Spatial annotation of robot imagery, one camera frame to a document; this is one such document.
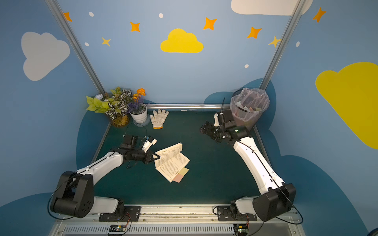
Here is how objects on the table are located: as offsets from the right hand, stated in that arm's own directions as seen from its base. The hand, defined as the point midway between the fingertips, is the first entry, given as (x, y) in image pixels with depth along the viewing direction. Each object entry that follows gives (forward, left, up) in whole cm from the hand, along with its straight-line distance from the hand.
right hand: (204, 131), depth 78 cm
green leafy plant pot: (+16, +56, +1) cm, 58 cm away
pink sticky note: (-18, +14, -24) cm, 33 cm away
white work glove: (+30, +36, -25) cm, 53 cm away
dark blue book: (-7, +20, -24) cm, 32 cm away
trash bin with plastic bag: (+34, -32, -12) cm, 48 cm away
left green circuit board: (-44, +42, -26) cm, 66 cm away
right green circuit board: (-40, -20, -27) cm, 52 cm away
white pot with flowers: (+21, +45, -6) cm, 50 cm away
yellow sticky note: (-14, +11, -24) cm, 30 cm away
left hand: (-8, +26, -16) cm, 32 cm away
